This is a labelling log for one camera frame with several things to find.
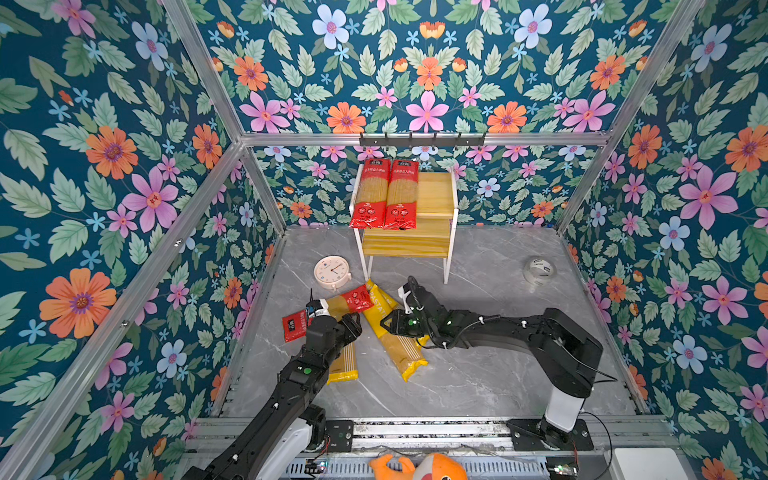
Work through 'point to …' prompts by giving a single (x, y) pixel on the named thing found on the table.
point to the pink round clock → (332, 271)
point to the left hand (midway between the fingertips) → (357, 312)
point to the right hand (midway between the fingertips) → (382, 321)
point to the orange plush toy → (433, 466)
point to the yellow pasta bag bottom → (344, 367)
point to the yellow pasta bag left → (405, 350)
